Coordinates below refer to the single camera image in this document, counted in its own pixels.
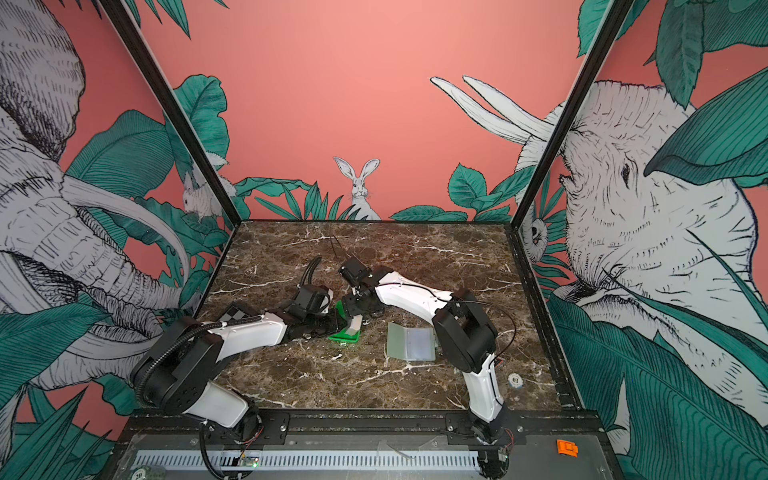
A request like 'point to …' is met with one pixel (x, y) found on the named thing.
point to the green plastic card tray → (343, 335)
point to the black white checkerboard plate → (234, 313)
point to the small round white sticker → (515, 380)
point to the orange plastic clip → (567, 448)
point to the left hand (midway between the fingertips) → (350, 320)
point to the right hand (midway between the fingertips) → (352, 307)
